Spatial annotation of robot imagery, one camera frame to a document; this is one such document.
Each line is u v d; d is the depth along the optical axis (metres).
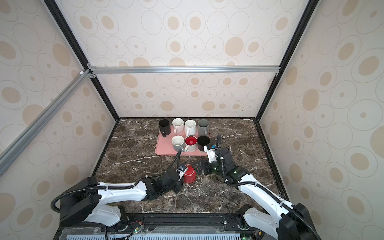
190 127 1.04
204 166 0.69
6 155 0.51
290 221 0.40
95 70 0.90
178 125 1.03
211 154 0.72
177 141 0.99
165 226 0.73
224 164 0.60
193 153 0.98
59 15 0.70
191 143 1.02
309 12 0.69
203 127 1.01
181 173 0.72
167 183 0.62
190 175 0.83
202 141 0.94
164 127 1.03
